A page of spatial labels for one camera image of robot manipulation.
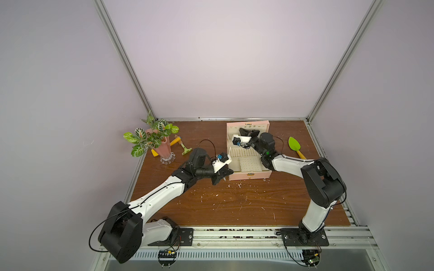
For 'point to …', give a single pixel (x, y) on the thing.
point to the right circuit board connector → (311, 257)
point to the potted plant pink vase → (156, 136)
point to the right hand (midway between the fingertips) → (247, 123)
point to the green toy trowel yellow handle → (294, 145)
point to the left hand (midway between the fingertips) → (231, 171)
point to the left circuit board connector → (166, 257)
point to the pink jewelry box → (246, 163)
